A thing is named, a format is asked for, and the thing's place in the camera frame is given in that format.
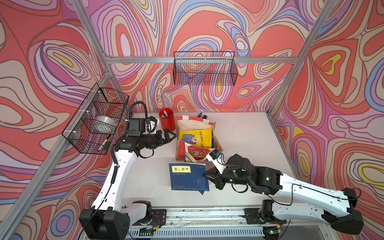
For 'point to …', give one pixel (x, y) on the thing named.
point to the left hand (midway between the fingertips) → (171, 138)
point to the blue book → (188, 177)
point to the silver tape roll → (104, 124)
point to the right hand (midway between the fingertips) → (206, 178)
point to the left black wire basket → (99, 101)
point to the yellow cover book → (200, 138)
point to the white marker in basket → (109, 136)
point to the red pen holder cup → (167, 119)
